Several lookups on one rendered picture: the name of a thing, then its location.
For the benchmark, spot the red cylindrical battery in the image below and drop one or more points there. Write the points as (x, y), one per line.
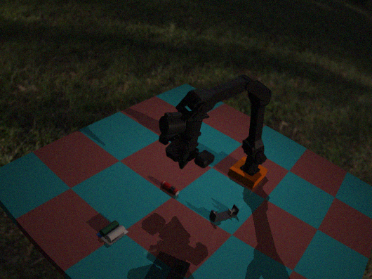
(170, 188)

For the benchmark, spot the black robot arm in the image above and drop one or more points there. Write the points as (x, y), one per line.
(200, 101)

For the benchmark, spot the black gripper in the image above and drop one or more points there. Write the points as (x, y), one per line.
(201, 159)

